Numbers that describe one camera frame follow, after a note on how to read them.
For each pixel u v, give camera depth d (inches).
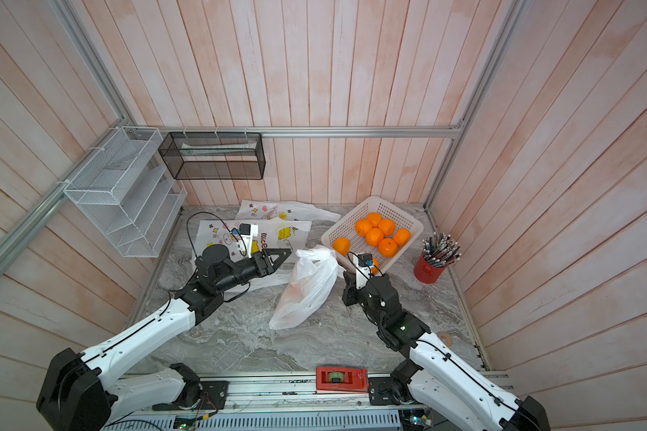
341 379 28.2
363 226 41.1
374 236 40.4
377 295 21.7
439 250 33.6
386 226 41.5
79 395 15.0
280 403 28.8
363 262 27.0
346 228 41.7
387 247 39.6
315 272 28.9
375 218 43.6
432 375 24.5
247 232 26.5
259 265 25.0
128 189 28.7
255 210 46.4
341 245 39.0
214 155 41.2
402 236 39.7
